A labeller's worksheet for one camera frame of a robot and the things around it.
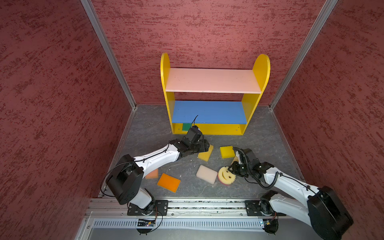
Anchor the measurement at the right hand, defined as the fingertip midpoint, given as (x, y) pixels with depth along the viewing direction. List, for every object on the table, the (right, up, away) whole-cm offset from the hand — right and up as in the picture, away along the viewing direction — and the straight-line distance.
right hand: (228, 172), depth 85 cm
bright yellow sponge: (+1, +11, +7) cm, 13 cm away
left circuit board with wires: (-45, -20, -12) cm, 51 cm away
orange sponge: (-34, -4, -3) cm, 34 cm away
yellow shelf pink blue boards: (-1, +46, +35) cm, 57 cm away
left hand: (-14, +14, 0) cm, 20 cm away
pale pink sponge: (-13, -1, 0) cm, 13 cm away
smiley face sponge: (-2, -1, -4) cm, 4 cm away
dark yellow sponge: (-13, +8, +7) cm, 17 cm away
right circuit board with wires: (+18, -21, -14) cm, 31 cm away
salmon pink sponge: (-44, -1, -1) cm, 44 cm away
